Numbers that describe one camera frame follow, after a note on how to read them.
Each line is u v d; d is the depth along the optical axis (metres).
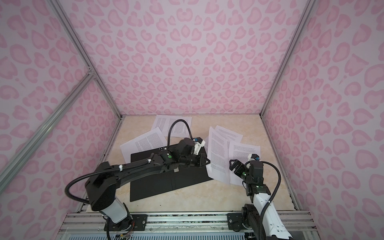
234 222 0.73
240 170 0.75
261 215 0.47
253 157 0.78
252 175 0.65
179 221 0.75
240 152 0.99
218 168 0.83
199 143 0.73
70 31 0.75
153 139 1.07
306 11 0.71
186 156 0.66
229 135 1.09
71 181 0.40
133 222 0.72
